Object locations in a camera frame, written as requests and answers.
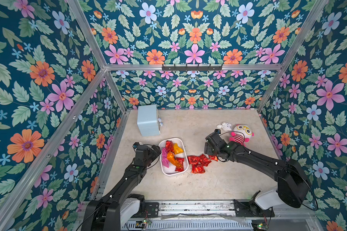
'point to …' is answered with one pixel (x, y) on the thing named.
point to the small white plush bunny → (225, 126)
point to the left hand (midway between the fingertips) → (157, 149)
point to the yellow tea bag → (176, 149)
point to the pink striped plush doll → (241, 134)
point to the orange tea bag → (171, 159)
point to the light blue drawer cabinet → (148, 120)
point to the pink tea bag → (164, 159)
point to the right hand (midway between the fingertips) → (209, 147)
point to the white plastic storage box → (170, 171)
